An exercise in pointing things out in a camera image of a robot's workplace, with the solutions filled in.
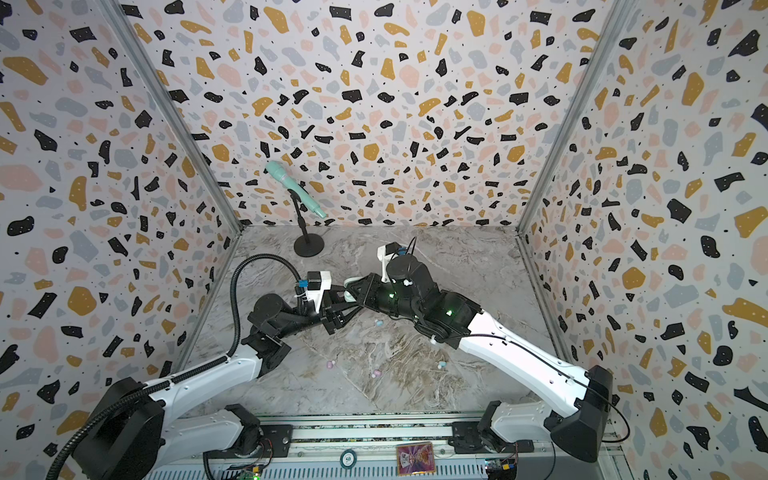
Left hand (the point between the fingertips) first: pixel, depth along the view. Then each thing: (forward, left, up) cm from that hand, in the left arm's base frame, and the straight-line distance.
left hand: (368, 299), depth 68 cm
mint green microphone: (+45, +30, +4) cm, 55 cm away
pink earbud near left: (-5, +13, -27) cm, 31 cm away
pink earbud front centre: (-7, -1, -28) cm, 29 cm away
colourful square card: (-27, -10, -26) cm, 39 cm away
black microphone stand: (+41, +27, -26) cm, 55 cm away
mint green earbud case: (-1, +4, +3) cm, 5 cm away
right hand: (-1, +3, +5) cm, 6 cm away
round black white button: (-27, +6, -28) cm, 39 cm away
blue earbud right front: (-5, -19, -28) cm, 34 cm away
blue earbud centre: (+8, -1, -28) cm, 29 cm away
